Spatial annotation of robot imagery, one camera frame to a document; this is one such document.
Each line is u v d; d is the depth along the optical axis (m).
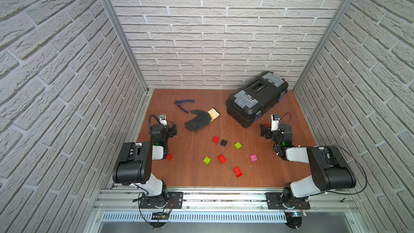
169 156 0.87
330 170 0.45
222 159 0.86
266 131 0.86
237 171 0.81
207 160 0.85
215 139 0.93
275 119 0.81
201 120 1.06
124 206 0.73
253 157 0.85
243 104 0.89
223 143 0.92
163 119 0.81
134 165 0.46
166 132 0.82
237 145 0.90
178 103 1.10
